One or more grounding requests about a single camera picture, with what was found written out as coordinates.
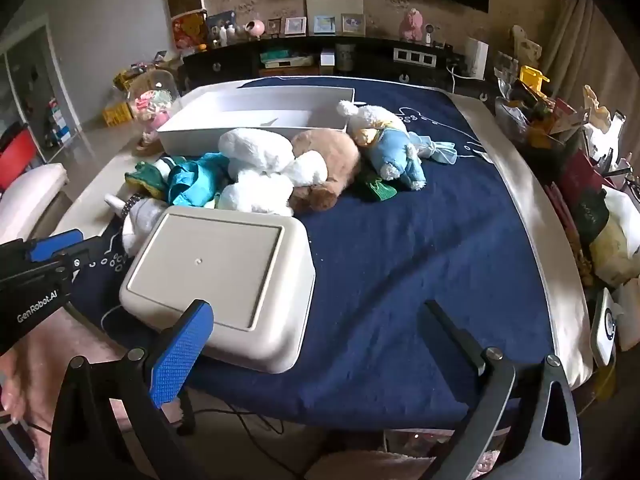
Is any beige plastic box lid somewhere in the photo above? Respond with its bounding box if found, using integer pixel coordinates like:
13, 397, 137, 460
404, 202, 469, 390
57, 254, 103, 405
119, 205, 317, 374

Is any plush bunny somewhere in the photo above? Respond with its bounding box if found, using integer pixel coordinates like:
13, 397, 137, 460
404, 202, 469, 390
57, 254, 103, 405
336, 100, 427, 192

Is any white power cable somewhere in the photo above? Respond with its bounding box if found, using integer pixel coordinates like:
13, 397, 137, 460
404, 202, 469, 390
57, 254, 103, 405
447, 62, 471, 93

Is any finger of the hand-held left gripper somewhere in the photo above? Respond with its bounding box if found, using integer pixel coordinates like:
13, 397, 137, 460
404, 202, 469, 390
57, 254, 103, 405
54, 236, 118, 282
0, 229, 85, 270

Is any blue printed box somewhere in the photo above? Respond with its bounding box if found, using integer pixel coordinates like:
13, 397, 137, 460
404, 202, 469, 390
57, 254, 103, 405
206, 10, 238, 43

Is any yellow plastic toy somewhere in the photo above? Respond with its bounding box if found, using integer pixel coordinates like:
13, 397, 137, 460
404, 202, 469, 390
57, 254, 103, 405
519, 65, 551, 93

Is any stack of small boxes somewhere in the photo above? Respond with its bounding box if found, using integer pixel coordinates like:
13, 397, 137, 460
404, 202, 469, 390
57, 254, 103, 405
42, 95, 68, 148

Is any teal doll clothing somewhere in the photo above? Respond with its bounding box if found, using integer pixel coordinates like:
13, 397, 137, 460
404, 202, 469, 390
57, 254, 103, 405
165, 152, 231, 208

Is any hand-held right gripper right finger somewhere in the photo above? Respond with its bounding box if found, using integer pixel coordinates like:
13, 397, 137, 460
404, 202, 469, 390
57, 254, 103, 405
417, 300, 583, 480

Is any red printed poster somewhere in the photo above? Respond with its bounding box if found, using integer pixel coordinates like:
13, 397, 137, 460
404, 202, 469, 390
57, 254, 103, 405
171, 10, 208, 51

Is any wooden giraffe figure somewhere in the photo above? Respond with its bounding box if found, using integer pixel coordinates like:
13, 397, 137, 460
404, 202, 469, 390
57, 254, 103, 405
510, 25, 543, 71

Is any light blue bow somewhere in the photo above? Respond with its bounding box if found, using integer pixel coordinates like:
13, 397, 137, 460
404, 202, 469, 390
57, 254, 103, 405
407, 132, 458, 166

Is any white cardboard box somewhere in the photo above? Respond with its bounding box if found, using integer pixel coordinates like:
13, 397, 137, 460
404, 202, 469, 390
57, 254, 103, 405
156, 85, 357, 156

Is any white sock with black band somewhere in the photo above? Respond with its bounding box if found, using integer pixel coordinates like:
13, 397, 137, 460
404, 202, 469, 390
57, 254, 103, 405
104, 192, 173, 256

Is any black cable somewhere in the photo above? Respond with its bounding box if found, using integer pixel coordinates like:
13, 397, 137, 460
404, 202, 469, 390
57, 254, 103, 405
190, 407, 301, 466

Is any black tv cabinet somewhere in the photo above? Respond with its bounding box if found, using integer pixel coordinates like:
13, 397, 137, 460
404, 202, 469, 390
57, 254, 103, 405
181, 35, 501, 95

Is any glass dome with rose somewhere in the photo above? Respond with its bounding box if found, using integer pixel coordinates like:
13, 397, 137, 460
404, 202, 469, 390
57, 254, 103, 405
125, 70, 182, 153

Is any white triple photo frame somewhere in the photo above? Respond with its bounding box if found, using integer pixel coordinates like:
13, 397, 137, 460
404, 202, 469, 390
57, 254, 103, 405
393, 46, 435, 66

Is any white board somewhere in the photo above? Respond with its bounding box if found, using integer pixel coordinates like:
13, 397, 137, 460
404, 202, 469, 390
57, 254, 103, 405
306, 0, 365, 36

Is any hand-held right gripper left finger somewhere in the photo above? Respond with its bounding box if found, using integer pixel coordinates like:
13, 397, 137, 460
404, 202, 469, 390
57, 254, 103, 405
47, 299, 216, 480

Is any beige curtain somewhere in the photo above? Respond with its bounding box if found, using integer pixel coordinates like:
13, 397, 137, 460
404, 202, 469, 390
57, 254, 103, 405
540, 0, 640, 111

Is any white tall appliance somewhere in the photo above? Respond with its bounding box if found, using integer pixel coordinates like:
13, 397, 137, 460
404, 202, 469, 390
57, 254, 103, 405
466, 37, 489, 81

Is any teal flat box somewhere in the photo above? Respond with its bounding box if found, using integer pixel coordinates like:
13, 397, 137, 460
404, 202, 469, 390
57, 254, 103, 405
260, 50, 313, 68

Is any white plush rabbit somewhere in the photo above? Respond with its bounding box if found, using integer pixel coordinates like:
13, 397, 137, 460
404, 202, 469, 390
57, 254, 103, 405
217, 127, 328, 217

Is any brown plush toy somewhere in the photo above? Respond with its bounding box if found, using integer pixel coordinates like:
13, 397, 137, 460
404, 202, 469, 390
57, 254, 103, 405
287, 129, 362, 212

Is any red gift box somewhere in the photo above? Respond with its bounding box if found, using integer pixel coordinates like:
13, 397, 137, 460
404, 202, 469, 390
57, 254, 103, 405
545, 150, 611, 241

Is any person's left hand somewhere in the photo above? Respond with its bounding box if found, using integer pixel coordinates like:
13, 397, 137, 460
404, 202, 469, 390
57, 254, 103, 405
0, 345, 32, 423

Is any green ribbon bow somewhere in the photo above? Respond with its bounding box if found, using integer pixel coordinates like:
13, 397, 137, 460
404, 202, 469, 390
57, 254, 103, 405
356, 170, 398, 203

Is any white square clock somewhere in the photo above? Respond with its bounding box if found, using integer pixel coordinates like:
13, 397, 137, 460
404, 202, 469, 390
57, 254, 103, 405
590, 287, 621, 367

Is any pink plush toy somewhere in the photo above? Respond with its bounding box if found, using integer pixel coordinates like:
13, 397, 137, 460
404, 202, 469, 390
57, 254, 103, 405
398, 8, 425, 42

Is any navy whale print blanket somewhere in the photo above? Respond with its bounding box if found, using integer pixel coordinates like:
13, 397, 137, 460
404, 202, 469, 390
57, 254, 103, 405
75, 76, 556, 433

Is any glass bowl of packets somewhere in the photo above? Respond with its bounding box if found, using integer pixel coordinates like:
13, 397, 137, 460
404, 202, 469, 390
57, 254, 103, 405
495, 80, 566, 148

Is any red chair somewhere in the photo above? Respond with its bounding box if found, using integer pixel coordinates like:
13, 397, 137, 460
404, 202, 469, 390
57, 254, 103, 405
0, 127, 48, 191

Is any dark printed mug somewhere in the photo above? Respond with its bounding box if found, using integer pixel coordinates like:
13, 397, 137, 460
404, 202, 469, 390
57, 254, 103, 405
335, 42, 357, 72

